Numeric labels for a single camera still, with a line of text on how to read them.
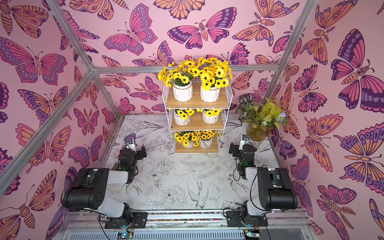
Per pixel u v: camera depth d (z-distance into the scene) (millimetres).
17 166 527
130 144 796
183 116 731
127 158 730
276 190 452
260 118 880
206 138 898
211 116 733
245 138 802
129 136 1093
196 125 834
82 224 739
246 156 701
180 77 604
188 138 913
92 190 449
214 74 602
